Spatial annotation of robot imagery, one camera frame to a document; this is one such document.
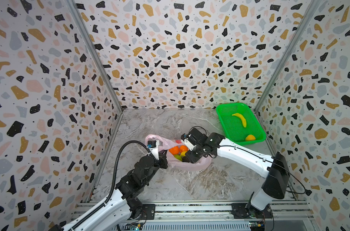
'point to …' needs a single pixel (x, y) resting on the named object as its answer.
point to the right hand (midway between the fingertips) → (189, 156)
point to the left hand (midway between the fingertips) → (169, 149)
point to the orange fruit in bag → (174, 150)
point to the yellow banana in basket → (243, 119)
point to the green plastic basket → (239, 124)
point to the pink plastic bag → (164, 144)
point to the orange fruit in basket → (250, 137)
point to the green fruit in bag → (178, 157)
